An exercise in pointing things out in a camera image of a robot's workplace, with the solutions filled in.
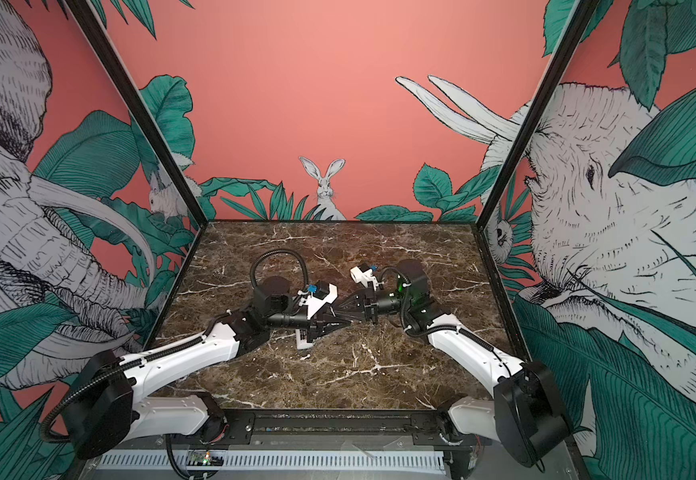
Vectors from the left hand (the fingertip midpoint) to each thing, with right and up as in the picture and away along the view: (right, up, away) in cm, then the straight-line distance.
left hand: (347, 317), depth 70 cm
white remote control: (-14, -12, +18) cm, 26 cm away
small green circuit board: (-35, -34, 0) cm, 48 cm away
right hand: (-2, +2, -5) cm, 6 cm away
